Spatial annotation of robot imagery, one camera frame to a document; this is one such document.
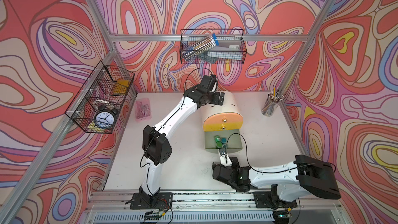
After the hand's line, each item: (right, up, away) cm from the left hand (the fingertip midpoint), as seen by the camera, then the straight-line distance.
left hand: (218, 97), depth 85 cm
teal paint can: (+4, -26, +6) cm, 27 cm away
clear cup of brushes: (+35, -1, +10) cm, 37 cm away
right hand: (+2, -37, -1) cm, 38 cm away
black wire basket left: (-59, -5, -13) cm, 61 cm away
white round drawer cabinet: (+7, -4, -2) cm, 8 cm away
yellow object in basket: (-51, +5, -6) cm, 52 cm away
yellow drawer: (+2, -16, 0) cm, 16 cm away
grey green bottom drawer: (+10, -24, +6) cm, 27 cm away
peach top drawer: (+3, -11, -5) cm, 12 cm away
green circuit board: (-33, -57, -12) cm, 67 cm away
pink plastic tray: (-51, -8, +23) cm, 56 cm away
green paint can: (+1, -27, +4) cm, 27 cm away
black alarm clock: (-53, -10, -17) cm, 56 cm away
